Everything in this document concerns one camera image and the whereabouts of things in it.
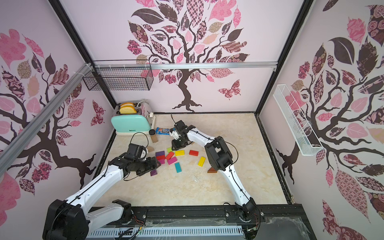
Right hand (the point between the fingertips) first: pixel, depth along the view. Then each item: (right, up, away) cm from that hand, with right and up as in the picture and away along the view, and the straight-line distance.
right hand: (174, 149), depth 99 cm
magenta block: (-7, -7, -5) cm, 11 cm away
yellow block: (+4, -2, -2) cm, 5 cm away
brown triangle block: (+24, -11, -10) cm, 28 cm away
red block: (-9, -5, -3) cm, 11 cm away
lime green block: (-4, 0, -1) cm, 4 cm away
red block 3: (+14, -3, -1) cm, 14 cm away
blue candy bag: (-10, +12, +9) cm, 18 cm away
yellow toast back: (-33, +31, +2) cm, 45 cm away
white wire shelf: (+70, +11, -23) cm, 75 cm away
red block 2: (-3, -4, -4) cm, 6 cm away
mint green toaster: (-23, +17, 0) cm, 29 cm away
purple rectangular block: (-9, -3, -1) cm, 9 cm away
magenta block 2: (-2, -8, -4) cm, 9 cm away
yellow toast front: (-31, +26, -3) cm, 40 cm away
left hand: (-9, -9, -16) cm, 20 cm away
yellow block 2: (+18, -7, -6) cm, 20 cm away
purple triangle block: (-11, -12, -12) cm, 20 cm away
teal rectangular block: (+3, -10, -8) cm, 14 cm away
